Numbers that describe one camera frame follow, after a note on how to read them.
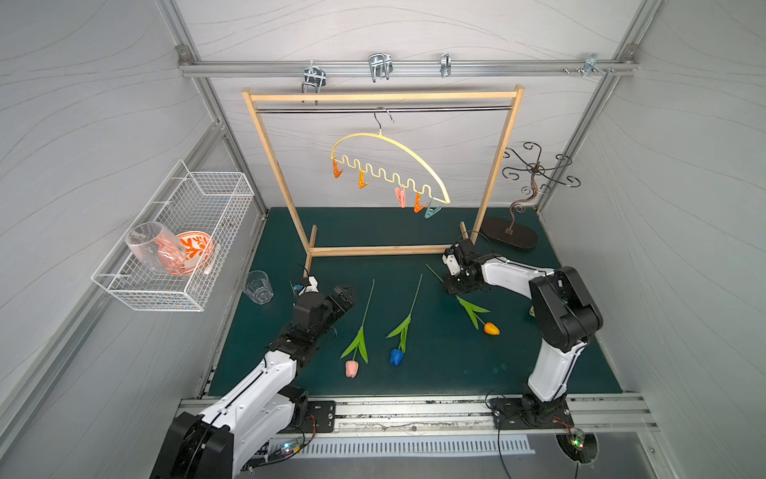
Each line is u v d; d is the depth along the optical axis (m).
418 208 0.77
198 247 0.67
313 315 0.63
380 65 0.76
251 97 0.61
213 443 0.40
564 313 0.50
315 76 0.78
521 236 1.08
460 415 0.75
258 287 0.95
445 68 0.78
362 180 0.86
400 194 0.78
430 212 0.75
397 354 0.82
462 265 0.82
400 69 0.80
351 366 0.80
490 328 0.86
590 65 0.77
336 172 0.91
